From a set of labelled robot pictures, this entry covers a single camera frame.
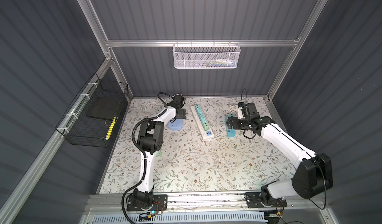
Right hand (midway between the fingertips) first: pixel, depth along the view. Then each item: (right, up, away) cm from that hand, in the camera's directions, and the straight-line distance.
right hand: (235, 123), depth 86 cm
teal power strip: (0, -7, +10) cm, 13 cm away
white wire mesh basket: (-15, +49, +26) cm, 58 cm away
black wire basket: (-77, +2, -14) cm, 78 cm away
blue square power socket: (-36, -3, +16) cm, 39 cm away
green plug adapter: (-45, -19, +3) cm, 49 cm away
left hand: (-37, +5, +20) cm, 42 cm away
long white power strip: (-17, -8, +10) cm, 22 cm away
